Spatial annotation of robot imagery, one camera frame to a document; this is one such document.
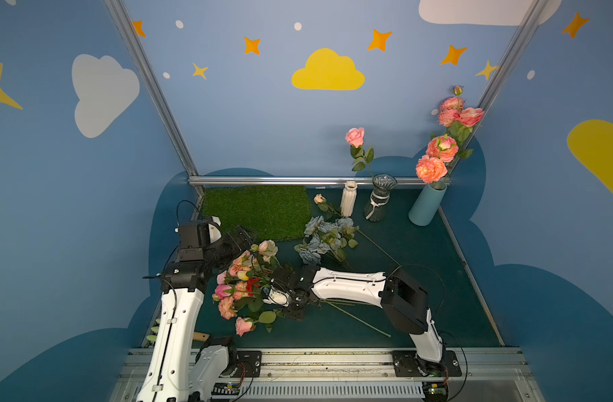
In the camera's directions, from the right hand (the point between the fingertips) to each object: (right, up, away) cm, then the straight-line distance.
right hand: (293, 306), depth 84 cm
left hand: (-13, +25, -11) cm, 30 cm away
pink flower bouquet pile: (-19, +5, 0) cm, 19 cm away
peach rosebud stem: (+12, +36, +30) cm, 48 cm away
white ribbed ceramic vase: (+22, +38, +19) cm, 48 cm away
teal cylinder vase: (+53, +35, +14) cm, 65 cm away
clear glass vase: (+36, +44, +17) cm, 59 cm away
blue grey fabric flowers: (+13, +23, +8) cm, 28 cm away
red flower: (-15, +7, 0) cm, 16 cm away
